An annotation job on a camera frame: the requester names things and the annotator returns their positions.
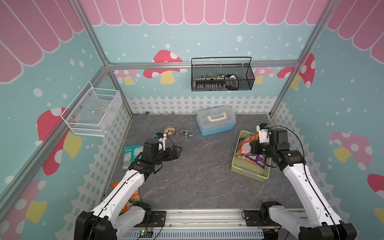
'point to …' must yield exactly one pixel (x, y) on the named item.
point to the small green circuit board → (145, 234)
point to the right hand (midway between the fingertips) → (251, 142)
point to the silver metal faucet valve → (186, 132)
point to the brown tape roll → (170, 131)
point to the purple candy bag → (259, 159)
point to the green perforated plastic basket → (242, 166)
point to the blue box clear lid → (216, 119)
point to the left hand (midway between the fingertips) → (175, 151)
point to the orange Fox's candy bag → (245, 147)
